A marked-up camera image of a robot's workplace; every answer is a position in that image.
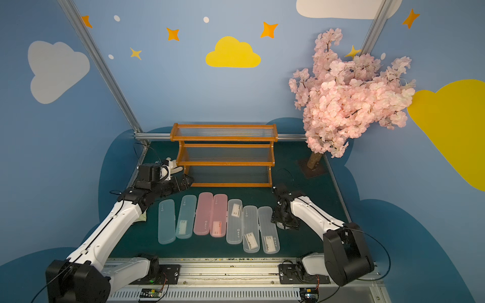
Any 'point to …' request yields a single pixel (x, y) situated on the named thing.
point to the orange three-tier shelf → (227, 155)
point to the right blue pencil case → (186, 216)
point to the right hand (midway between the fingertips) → (285, 220)
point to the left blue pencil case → (167, 221)
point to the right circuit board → (309, 295)
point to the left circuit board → (151, 293)
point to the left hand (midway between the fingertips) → (186, 179)
